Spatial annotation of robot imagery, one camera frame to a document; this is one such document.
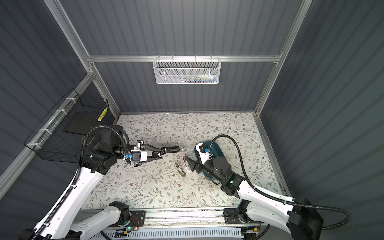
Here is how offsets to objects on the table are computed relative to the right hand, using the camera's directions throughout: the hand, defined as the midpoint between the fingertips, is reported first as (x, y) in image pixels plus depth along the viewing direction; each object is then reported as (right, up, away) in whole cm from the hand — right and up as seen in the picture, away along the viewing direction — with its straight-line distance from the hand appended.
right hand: (193, 154), depth 73 cm
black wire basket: (-63, +9, -2) cm, 64 cm away
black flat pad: (-59, +16, +5) cm, 61 cm away
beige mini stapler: (-8, -12, +16) cm, 22 cm away
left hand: (-12, +4, -12) cm, 17 cm away
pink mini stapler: (-4, -9, +18) cm, 21 cm away
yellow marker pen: (-50, +20, +8) cm, 55 cm away
